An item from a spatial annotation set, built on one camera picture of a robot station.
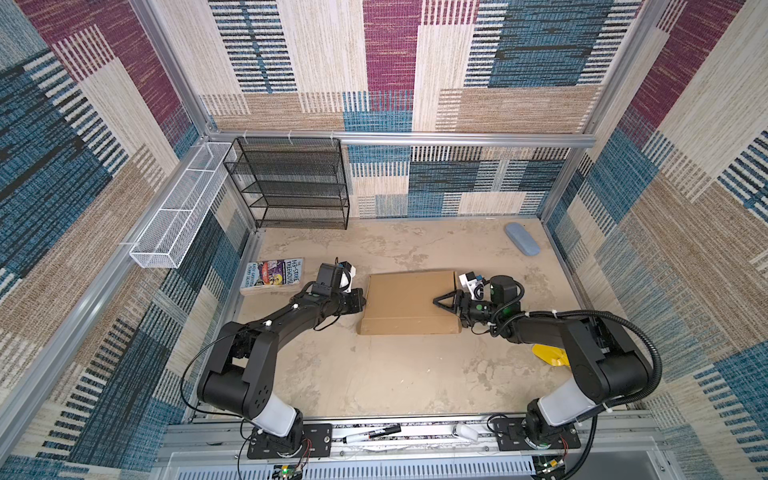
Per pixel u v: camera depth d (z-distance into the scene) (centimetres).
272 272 102
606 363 46
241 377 45
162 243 70
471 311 80
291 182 111
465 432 72
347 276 77
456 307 80
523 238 112
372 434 74
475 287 85
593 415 53
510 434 73
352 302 81
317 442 73
